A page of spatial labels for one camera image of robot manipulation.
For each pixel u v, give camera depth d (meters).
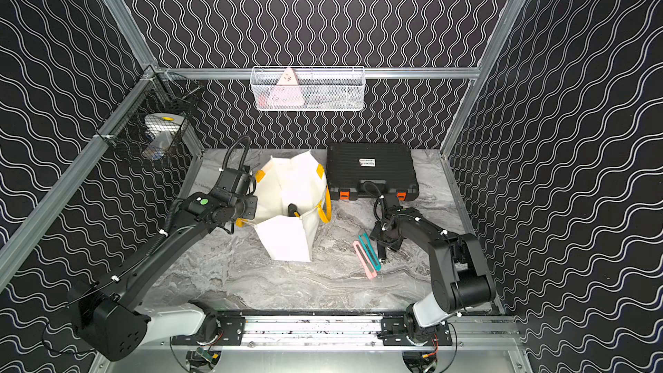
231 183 0.59
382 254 0.90
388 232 0.74
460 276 0.44
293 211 0.96
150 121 0.80
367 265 0.87
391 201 0.75
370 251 0.90
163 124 0.80
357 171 1.05
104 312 0.38
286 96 0.90
